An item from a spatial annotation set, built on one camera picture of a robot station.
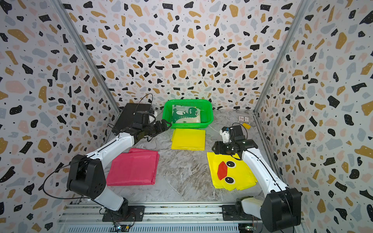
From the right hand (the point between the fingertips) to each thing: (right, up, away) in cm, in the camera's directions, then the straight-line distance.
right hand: (216, 148), depth 82 cm
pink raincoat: (-46, -12, +4) cm, 48 cm away
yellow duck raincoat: (+8, -16, +6) cm, 19 cm away
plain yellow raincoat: (-17, +2, +22) cm, 28 cm away
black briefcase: (-64, +19, +27) cm, 72 cm away
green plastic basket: (-3, +25, +35) cm, 43 cm away
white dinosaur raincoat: (-20, +21, +30) cm, 42 cm away
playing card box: (+26, +17, +33) cm, 46 cm away
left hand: (-28, +13, +4) cm, 31 cm away
